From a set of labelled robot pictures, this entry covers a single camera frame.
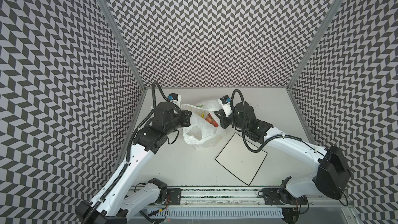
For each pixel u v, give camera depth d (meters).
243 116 0.56
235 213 0.69
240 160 0.83
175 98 0.62
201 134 0.68
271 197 0.73
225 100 0.65
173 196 0.72
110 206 0.37
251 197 0.75
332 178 0.40
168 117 0.50
